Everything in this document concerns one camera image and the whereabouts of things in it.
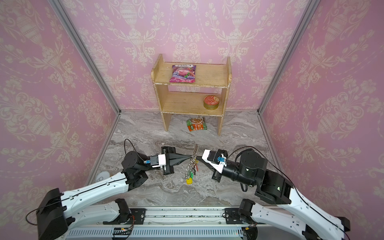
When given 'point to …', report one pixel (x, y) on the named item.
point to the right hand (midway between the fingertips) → (199, 155)
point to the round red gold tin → (211, 102)
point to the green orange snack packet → (196, 123)
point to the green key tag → (191, 175)
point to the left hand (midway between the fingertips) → (189, 158)
